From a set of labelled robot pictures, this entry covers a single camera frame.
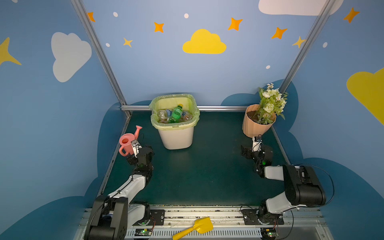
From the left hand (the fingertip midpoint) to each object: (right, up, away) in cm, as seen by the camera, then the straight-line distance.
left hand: (140, 148), depth 86 cm
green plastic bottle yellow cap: (+21, +21, +3) cm, 30 cm away
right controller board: (+68, -40, -15) cm, 80 cm away
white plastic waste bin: (+21, +5, +7) cm, 23 cm away
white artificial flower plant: (+77, +26, -1) cm, 82 cm away
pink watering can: (-11, +3, +4) cm, 12 cm away
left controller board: (+7, -39, -15) cm, 42 cm away
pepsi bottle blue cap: (+12, +20, +4) cm, 24 cm away
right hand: (+68, +1, +9) cm, 69 cm away
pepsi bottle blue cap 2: (+27, +19, 0) cm, 33 cm away
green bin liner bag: (+16, +29, +6) cm, 34 cm away
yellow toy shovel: (+36, -36, -15) cm, 53 cm away
